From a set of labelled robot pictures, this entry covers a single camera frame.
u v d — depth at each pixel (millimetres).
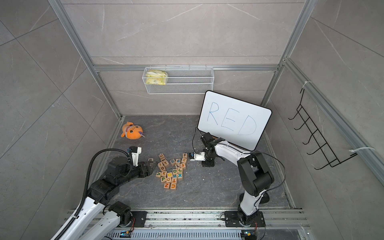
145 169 636
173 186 817
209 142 722
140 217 735
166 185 818
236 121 918
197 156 798
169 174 858
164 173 862
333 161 578
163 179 841
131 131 989
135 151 660
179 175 856
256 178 468
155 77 878
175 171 878
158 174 858
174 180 837
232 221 727
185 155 948
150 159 927
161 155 935
